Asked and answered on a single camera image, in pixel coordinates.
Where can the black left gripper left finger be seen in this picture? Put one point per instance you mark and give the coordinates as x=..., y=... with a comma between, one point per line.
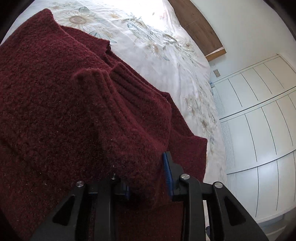
x=119, y=191

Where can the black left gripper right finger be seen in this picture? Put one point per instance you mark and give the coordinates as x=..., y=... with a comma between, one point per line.
x=172, y=176

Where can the dark red knitted sweater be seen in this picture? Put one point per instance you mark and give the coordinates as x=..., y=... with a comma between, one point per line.
x=71, y=110

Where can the white panelled wardrobe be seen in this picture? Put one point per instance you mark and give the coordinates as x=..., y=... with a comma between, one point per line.
x=256, y=109

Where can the white floral bed cover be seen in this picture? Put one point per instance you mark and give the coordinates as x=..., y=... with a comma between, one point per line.
x=148, y=36

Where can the wooden headboard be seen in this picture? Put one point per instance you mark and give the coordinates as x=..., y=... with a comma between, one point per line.
x=199, y=29

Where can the beige wall switch plate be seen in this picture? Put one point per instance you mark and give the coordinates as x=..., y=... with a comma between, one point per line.
x=216, y=72

